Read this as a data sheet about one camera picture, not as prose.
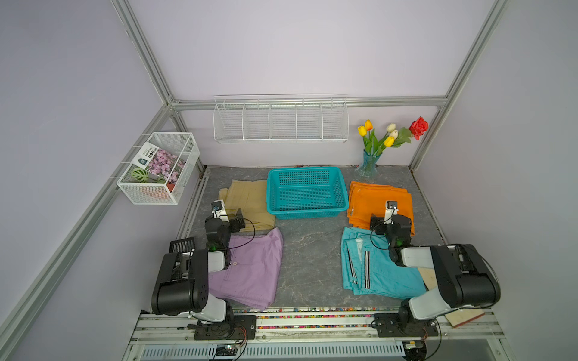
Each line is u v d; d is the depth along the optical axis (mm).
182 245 913
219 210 789
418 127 841
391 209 802
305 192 1106
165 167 750
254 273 829
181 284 449
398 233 722
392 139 893
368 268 844
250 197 1052
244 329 733
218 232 707
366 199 1032
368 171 1108
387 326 736
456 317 750
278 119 1008
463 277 452
